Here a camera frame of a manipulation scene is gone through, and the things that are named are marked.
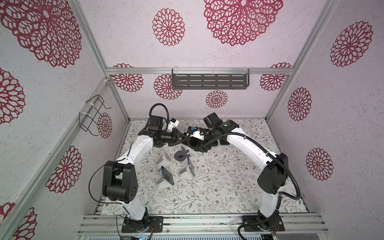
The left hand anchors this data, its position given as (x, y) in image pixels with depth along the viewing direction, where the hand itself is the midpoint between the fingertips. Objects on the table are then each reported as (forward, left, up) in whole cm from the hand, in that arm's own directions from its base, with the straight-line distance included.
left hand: (187, 140), depth 80 cm
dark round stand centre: (+3, +5, -20) cm, 21 cm away
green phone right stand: (-4, -1, -22) cm, 22 cm away
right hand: (+2, -6, -2) cm, 6 cm away
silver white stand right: (-9, +2, -20) cm, 22 cm away
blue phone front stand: (-9, +13, -24) cm, 29 cm away
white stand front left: (-16, +15, -19) cm, 29 cm away
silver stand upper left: (-2, +15, -19) cm, 24 cm away
